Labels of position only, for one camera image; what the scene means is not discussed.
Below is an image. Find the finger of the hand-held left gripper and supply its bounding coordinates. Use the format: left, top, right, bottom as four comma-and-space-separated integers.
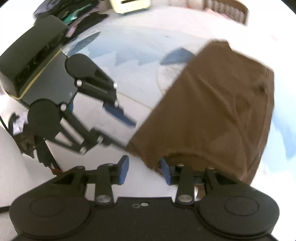
75, 67, 137, 127
50, 105, 127, 155

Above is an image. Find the brown garment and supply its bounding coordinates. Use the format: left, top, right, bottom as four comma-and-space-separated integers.
126, 40, 275, 186

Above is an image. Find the dark cloth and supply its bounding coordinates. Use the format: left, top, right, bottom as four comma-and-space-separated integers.
8, 112, 37, 159

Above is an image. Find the pile of dark clothes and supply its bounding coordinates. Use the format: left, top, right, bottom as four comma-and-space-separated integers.
32, 0, 109, 39

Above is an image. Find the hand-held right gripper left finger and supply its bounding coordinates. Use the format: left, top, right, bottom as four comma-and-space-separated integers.
54, 155, 130, 206

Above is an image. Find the brown ribbed object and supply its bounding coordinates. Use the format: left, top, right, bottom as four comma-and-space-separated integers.
206, 0, 249, 25

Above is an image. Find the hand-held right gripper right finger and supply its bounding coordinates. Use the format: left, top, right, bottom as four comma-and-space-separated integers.
160, 157, 232, 207

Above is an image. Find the cream box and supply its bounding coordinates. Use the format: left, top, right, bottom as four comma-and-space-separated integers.
110, 0, 152, 14

